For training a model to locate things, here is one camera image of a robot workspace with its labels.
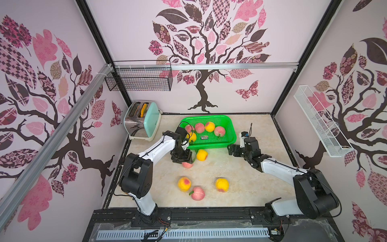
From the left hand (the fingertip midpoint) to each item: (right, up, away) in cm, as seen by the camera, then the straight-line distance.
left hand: (185, 164), depth 85 cm
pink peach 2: (+1, 0, -1) cm, 2 cm away
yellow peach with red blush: (+16, +22, +19) cm, 34 cm away
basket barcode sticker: (+12, +14, +20) cm, 28 cm away
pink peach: (+4, +21, +21) cm, 30 cm away
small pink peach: (+23, +19, +16) cm, 33 cm away
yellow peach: (+4, +15, +15) cm, 22 cm away
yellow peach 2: (+10, +4, +7) cm, 13 cm away
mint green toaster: (-29, +27, +11) cm, 41 cm away
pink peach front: (+7, -13, -9) cm, 17 cm away
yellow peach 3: (+21, -10, -5) cm, 24 cm away
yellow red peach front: (0, -9, -6) cm, 11 cm away
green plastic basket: (+19, +12, +18) cm, 29 cm away
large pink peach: (+9, +21, +18) cm, 29 cm away
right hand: (+29, +9, +6) cm, 31 cm away
